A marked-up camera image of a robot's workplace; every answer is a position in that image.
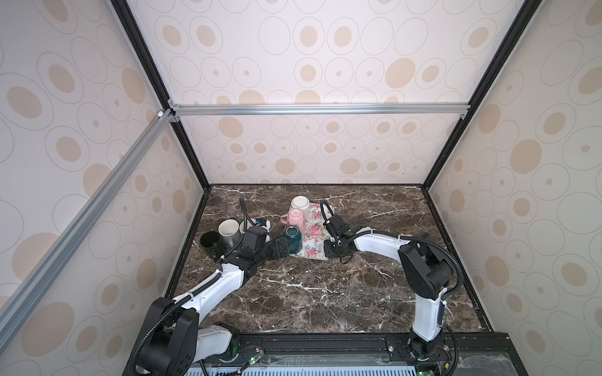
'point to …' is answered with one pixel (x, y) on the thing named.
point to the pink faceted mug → (295, 217)
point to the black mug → (212, 242)
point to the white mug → (302, 203)
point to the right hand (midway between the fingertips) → (329, 251)
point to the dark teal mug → (294, 236)
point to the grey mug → (229, 230)
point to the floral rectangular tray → (313, 240)
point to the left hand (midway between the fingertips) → (287, 240)
